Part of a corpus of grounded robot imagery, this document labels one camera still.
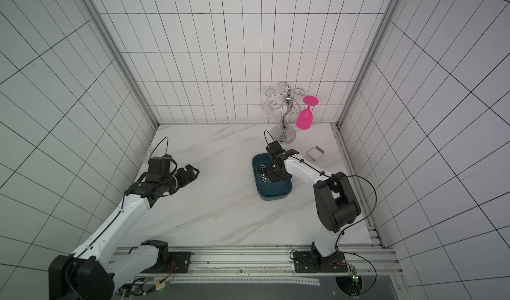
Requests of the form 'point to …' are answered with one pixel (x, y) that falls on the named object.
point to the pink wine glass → (304, 119)
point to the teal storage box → (270, 190)
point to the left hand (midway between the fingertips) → (191, 179)
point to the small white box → (315, 152)
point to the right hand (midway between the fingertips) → (269, 177)
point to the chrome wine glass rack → (285, 133)
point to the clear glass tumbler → (146, 154)
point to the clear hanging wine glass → (267, 109)
